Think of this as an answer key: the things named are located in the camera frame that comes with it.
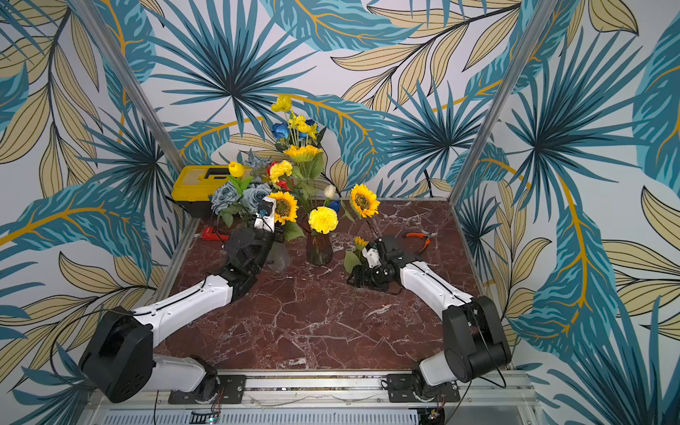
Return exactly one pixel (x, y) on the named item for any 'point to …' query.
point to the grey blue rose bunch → (227, 200)
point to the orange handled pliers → (421, 235)
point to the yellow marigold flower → (323, 220)
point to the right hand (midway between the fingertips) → (357, 282)
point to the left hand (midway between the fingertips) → (277, 208)
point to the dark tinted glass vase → (319, 248)
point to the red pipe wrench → (208, 234)
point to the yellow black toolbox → (194, 185)
